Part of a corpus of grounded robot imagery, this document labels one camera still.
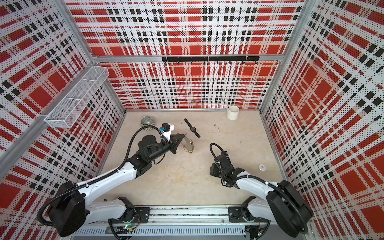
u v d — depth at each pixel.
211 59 0.89
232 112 1.11
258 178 0.52
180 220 0.74
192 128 1.09
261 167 0.89
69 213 0.39
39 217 0.39
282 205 0.42
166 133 0.65
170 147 0.68
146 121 1.11
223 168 0.67
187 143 0.82
